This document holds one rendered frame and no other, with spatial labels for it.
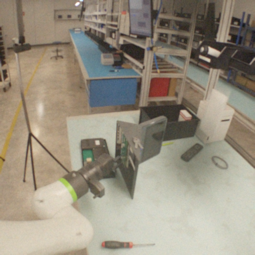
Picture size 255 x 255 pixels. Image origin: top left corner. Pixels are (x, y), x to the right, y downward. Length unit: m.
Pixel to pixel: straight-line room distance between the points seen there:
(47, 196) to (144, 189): 0.39
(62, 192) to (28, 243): 0.26
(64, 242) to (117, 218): 0.28
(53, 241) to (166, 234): 0.39
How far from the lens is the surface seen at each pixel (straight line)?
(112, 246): 0.63
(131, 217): 0.70
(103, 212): 0.71
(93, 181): 0.64
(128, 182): 0.80
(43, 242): 0.42
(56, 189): 0.60
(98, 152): 0.90
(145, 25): 1.84
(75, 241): 0.51
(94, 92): 2.25
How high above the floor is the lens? 1.60
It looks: 32 degrees down
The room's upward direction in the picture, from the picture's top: 5 degrees clockwise
